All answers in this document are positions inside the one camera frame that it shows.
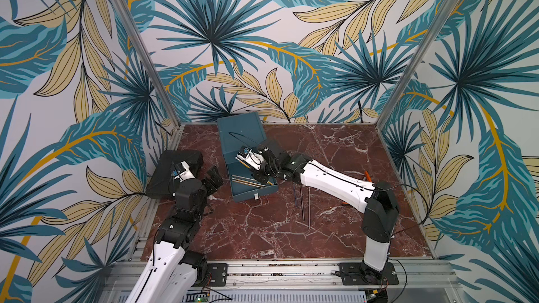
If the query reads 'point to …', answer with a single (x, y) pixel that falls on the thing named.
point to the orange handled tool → (367, 177)
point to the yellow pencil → (250, 182)
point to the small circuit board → (201, 299)
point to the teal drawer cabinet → (236, 131)
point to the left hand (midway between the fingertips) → (208, 175)
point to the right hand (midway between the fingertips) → (252, 165)
